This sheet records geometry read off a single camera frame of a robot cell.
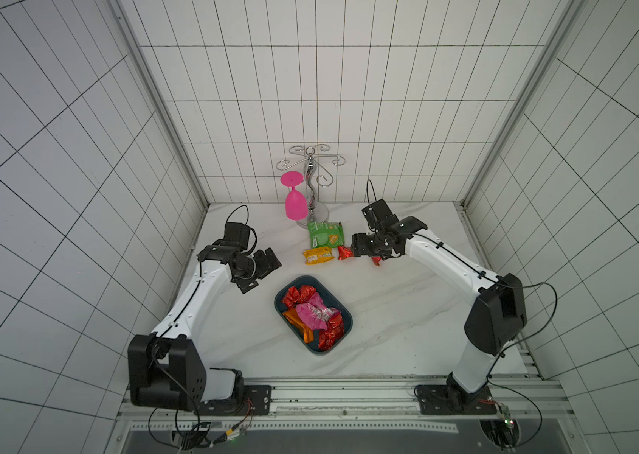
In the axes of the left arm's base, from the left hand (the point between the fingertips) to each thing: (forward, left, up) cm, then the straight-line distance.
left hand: (268, 276), depth 82 cm
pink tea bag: (-8, -19, -8) cm, 22 cm away
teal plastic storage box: (-4, -19, -9) cm, 22 cm away
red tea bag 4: (+13, -35, -11) cm, 39 cm away
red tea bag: (0, -11, -10) cm, 14 cm away
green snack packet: (+23, -17, -9) cm, 30 cm away
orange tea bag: (-9, -8, -9) cm, 15 cm away
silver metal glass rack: (+36, -13, +16) cm, 41 cm away
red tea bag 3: (-13, -20, -9) cm, 25 cm away
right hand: (+9, -24, +2) cm, 26 cm away
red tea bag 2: (-3, -6, -8) cm, 11 cm away
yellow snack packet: (+15, -14, -11) cm, 23 cm away
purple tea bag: (-7, -14, -9) cm, 18 cm away
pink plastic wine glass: (+27, -7, +5) cm, 28 cm away
